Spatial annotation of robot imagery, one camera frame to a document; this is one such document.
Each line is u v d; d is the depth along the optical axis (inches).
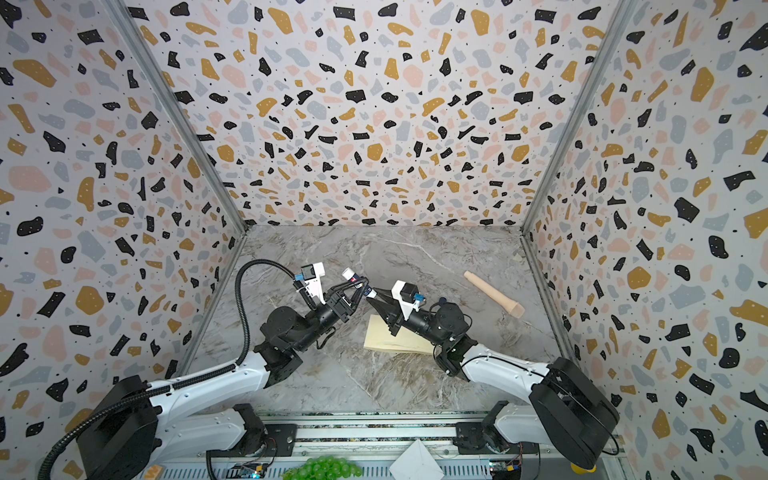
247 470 27.6
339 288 25.6
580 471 27.6
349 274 26.2
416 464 26.7
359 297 26.1
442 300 24.6
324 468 26.6
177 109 33.8
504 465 28.1
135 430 15.5
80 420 24.8
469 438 29.2
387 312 25.5
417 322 25.5
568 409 16.8
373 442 29.5
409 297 23.3
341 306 24.4
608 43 29.9
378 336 36.6
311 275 24.8
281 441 28.9
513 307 37.3
